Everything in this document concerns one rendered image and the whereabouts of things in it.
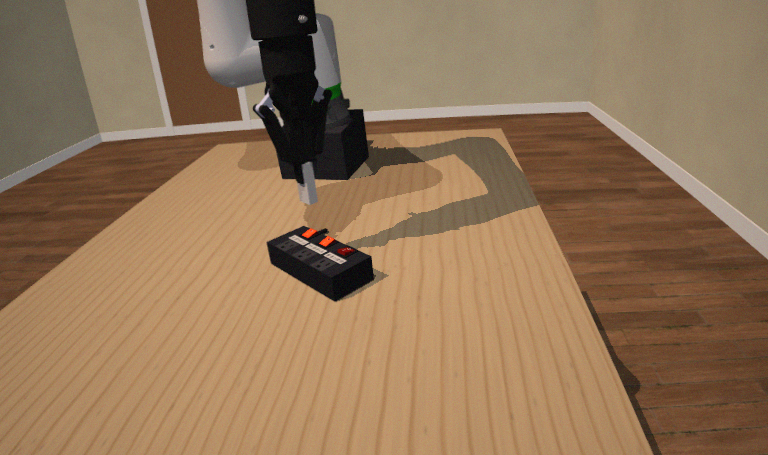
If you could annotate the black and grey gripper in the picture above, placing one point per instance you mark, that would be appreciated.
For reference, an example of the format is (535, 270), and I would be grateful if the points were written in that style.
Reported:
(282, 62)

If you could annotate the black power strip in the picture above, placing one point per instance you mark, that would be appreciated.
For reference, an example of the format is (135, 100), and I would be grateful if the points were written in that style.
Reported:
(323, 263)

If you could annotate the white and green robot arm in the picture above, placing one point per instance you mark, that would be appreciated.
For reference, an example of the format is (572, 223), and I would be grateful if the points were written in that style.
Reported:
(232, 55)

